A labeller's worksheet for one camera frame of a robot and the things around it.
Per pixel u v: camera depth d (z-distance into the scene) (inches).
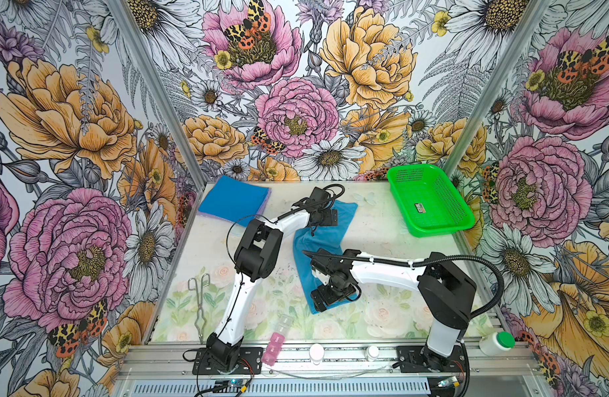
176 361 29.9
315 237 38.8
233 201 44.0
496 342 27.6
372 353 28.0
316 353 27.5
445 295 18.5
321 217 36.2
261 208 43.7
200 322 32.0
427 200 46.1
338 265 25.1
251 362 28.8
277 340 30.1
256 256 23.8
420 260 20.1
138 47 30.6
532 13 28.3
